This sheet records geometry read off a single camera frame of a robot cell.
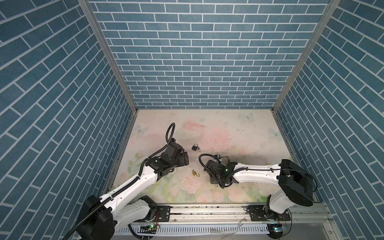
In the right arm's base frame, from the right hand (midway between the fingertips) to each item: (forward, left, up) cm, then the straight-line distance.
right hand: (210, 177), depth 85 cm
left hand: (+6, +16, +10) cm, 19 cm away
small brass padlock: (+3, +10, -1) cm, 10 cm away
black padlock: (+20, +11, -1) cm, 23 cm away
